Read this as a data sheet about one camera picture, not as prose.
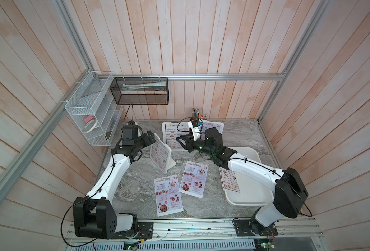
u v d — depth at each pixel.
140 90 1.01
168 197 0.84
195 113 1.02
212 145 0.61
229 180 0.85
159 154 0.88
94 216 0.40
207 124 0.93
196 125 0.66
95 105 0.73
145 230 0.73
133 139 0.61
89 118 0.82
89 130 0.78
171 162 0.98
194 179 0.91
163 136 0.95
